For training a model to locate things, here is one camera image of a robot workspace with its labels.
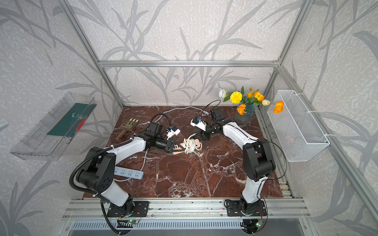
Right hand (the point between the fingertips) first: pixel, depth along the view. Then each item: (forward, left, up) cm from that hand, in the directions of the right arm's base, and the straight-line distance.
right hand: (195, 132), depth 88 cm
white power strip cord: (-11, +2, +4) cm, 12 cm away
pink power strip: (-10, -1, +1) cm, 10 cm away
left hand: (-13, +7, +2) cm, 15 cm away
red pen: (-7, +54, +18) cm, 58 cm away
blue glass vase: (+20, -38, -9) cm, 44 cm away
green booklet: (-9, +59, +20) cm, 63 cm away
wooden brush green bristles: (+14, +50, -10) cm, 53 cm away
